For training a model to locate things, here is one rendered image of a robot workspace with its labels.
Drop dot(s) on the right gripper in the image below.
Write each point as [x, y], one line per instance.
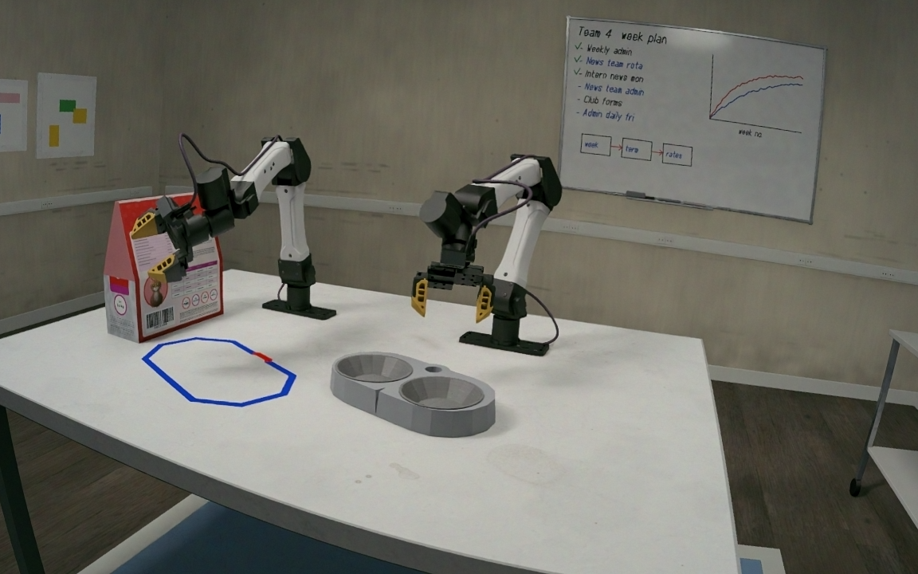
[151, 223]

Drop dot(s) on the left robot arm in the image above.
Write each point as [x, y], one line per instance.
[446, 216]

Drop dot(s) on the grey steel bowl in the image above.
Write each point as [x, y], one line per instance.
[440, 392]
[375, 368]

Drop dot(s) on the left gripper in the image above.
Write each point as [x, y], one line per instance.
[443, 277]

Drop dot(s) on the blue and red tape strip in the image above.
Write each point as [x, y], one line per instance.
[285, 390]

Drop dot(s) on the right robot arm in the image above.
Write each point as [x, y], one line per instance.
[216, 194]

